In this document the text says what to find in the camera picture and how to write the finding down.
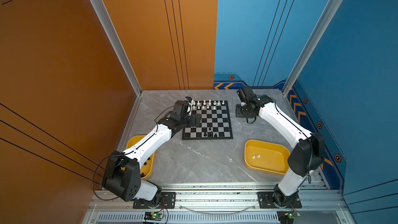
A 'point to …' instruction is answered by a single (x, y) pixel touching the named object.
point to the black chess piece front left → (205, 135)
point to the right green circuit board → (287, 216)
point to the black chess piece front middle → (211, 134)
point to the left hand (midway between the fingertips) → (194, 114)
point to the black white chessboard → (215, 121)
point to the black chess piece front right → (215, 135)
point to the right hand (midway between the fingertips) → (238, 113)
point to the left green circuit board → (153, 216)
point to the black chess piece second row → (210, 128)
